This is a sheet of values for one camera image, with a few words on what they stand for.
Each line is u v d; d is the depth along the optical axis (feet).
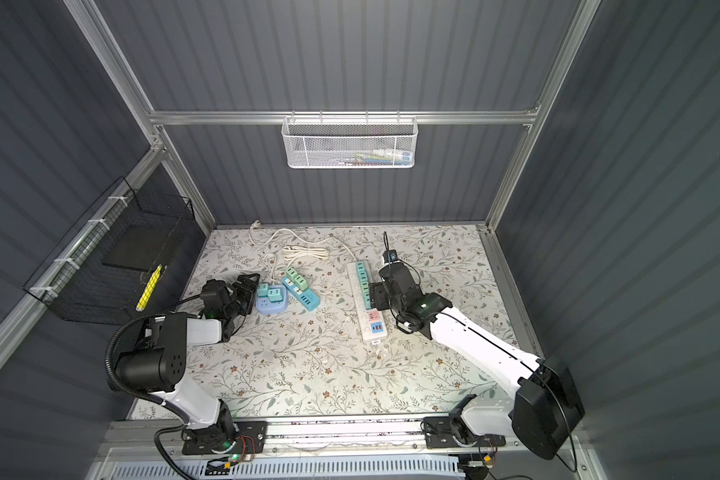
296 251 3.58
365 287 3.07
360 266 3.25
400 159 2.95
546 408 1.32
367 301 2.99
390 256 2.32
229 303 2.58
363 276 3.16
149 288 2.28
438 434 2.41
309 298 3.16
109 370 1.45
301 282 3.14
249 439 2.37
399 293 1.97
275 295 3.07
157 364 1.54
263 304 3.13
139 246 2.48
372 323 2.99
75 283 2.12
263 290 3.07
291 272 3.23
